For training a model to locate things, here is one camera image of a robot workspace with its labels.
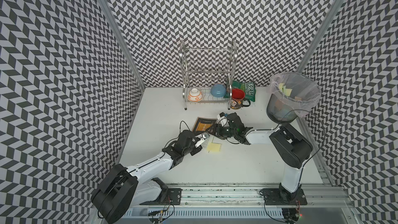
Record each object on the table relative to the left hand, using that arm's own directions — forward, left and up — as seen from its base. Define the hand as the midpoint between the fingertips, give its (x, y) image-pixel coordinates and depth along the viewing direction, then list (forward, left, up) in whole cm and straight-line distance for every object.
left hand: (197, 138), depth 87 cm
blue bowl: (+37, -13, +1) cm, 39 cm away
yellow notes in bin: (+28, -56, +9) cm, 63 cm away
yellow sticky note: (-2, -9, -7) cm, 12 cm away
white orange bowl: (+29, +3, +5) cm, 30 cm away
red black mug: (+25, -26, +3) cm, 36 cm away
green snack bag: (+42, -37, -2) cm, 56 cm away
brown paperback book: (+12, -2, -4) cm, 13 cm away
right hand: (+3, -6, 0) cm, 7 cm away
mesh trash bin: (+14, -48, +7) cm, 51 cm away
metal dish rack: (+50, -6, +5) cm, 51 cm away
